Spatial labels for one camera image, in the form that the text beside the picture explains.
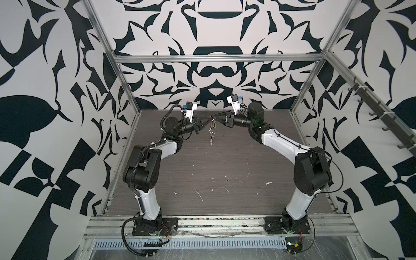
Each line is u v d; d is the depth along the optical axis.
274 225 0.74
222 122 0.77
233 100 0.73
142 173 0.50
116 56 0.91
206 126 0.79
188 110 0.73
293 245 0.71
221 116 0.75
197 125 0.73
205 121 0.78
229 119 0.72
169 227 0.74
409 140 0.50
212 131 0.79
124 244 0.68
